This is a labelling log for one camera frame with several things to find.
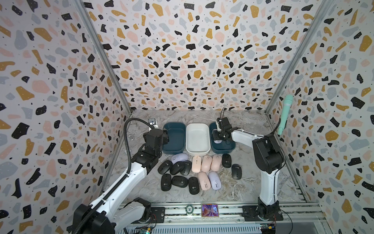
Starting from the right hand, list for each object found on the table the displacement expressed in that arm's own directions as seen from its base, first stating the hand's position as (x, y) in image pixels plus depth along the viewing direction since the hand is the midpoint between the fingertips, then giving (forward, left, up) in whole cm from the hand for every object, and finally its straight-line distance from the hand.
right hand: (218, 134), depth 103 cm
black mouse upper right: (-25, +21, 0) cm, 33 cm away
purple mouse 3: (-6, +1, -1) cm, 6 cm away
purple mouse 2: (-33, +4, 0) cm, 33 cm away
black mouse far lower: (-26, -9, -2) cm, 28 cm away
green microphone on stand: (+1, -35, +30) cm, 46 cm away
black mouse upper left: (-25, +34, 0) cm, 42 cm away
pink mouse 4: (-33, +10, 0) cm, 35 cm away
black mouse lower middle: (-34, +24, 0) cm, 41 cm away
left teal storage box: (-1, +29, +3) cm, 29 cm away
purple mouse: (-19, +26, 0) cm, 32 cm away
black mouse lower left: (-34, +32, 0) cm, 47 cm away
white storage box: (-3, +15, -3) cm, 15 cm away
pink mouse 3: (-21, +3, -1) cm, 22 cm away
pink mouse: (-22, +15, -1) cm, 27 cm away
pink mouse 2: (-22, +8, -1) cm, 23 cm away
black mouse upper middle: (-26, +27, 0) cm, 37 cm away
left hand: (-14, +34, +22) cm, 43 cm away
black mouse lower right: (-36, +16, -1) cm, 39 cm away
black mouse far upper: (-19, -4, -2) cm, 20 cm away
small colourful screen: (-47, +7, -2) cm, 48 cm away
